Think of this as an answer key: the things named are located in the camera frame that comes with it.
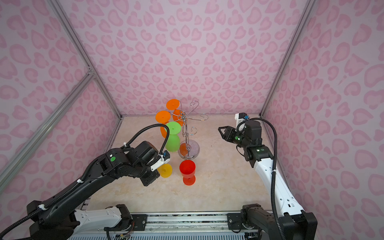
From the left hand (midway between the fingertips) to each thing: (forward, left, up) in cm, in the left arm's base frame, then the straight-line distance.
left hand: (157, 172), depth 67 cm
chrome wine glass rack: (+24, -12, -21) cm, 34 cm away
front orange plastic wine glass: (+24, -1, +10) cm, 26 cm away
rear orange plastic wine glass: (+33, -6, +10) cm, 35 cm away
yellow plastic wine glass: (+5, -1, -11) cm, 12 cm away
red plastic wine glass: (+4, -13, -6) cm, 15 cm away
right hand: (+19, -30, +7) cm, 36 cm away
